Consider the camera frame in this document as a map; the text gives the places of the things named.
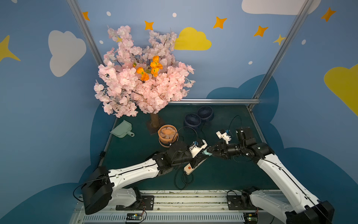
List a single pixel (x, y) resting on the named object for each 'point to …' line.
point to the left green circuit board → (134, 216)
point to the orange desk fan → (168, 135)
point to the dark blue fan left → (193, 120)
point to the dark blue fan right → (206, 114)
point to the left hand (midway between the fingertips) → (207, 151)
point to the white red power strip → (189, 169)
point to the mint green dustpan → (122, 129)
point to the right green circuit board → (250, 218)
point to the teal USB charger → (205, 152)
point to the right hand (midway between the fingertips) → (210, 151)
